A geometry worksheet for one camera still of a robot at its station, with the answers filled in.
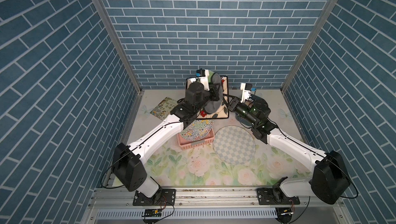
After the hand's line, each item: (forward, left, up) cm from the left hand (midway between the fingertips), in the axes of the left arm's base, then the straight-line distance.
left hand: (225, 85), depth 71 cm
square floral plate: (-10, 0, -8) cm, 12 cm away
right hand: (-4, +1, -2) cm, 5 cm away
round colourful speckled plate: (-4, +14, -34) cm, 36 cm away
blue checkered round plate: (-12, -9, -37) cm, 40 cm away
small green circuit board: (-45, +34, -41) cm, 69 cm away
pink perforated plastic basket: (-15, +20, -31) cm, 40 cm away
